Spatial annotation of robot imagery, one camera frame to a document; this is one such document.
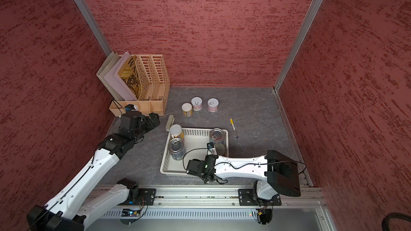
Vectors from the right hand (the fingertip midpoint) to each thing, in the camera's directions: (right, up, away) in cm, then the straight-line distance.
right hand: (218, 168), depth 79 cm
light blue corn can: (0, +15, +6) cm, 16 cm away
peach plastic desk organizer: (-45, +41, +38) cm, 72 cm away
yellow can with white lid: (-22, +19, +3) cm, 29 cm away
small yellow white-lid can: (-19, +29, +22) cm, 41 cm away
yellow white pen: (+10, +20, +22) cm, 31 cm away
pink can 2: (-2, +32, +25) cm, 41 cm away
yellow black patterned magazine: (-55, +51, +21) cm, 78 cm away
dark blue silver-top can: (-21, +9, +3) cm, 23 cm away
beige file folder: (-65, +57, +13) cm, 87 cm away
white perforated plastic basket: (-11, +8, +14) cm, 20 cm away
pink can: (-13, +34, +25) cm, 44 cm away
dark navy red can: (+2, +10, +1) cm, 10 cm away
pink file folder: (-59, +45, +12) cm, 75 cm away
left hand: (-34, +24, 0) cm, 41 cm away
